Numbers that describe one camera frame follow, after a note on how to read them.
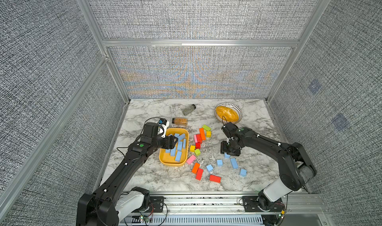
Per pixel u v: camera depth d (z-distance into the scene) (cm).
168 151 90
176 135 95
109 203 39
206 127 103
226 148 79
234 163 86
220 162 86
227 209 73
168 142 70
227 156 88
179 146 93
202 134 99
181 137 96
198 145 94
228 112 103
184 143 92
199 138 96
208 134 98
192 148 90
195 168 86
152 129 62
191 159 88
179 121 103
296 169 45
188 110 110
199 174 84
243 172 82
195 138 95
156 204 73
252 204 72
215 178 82
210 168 83
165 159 88
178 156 88
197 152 90
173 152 90
